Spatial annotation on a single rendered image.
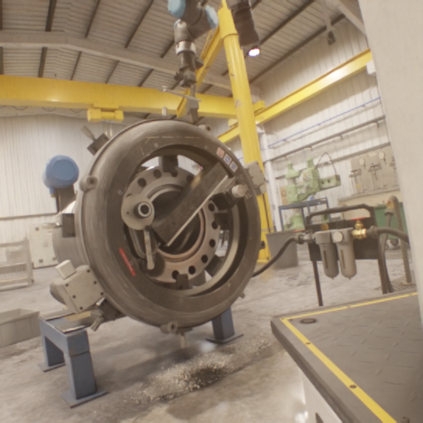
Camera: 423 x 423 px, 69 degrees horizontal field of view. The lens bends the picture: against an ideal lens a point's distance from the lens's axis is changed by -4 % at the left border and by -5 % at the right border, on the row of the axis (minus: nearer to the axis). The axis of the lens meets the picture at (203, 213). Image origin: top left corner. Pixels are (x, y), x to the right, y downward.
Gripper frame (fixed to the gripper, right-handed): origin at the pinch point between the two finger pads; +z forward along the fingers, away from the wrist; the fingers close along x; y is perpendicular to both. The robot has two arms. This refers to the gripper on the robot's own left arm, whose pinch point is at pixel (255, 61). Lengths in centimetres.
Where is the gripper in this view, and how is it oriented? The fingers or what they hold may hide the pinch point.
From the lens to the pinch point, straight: 132.7
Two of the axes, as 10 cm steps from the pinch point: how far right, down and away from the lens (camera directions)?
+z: 2.9, 9.0, 3.3
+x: -9.6, 2.7, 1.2
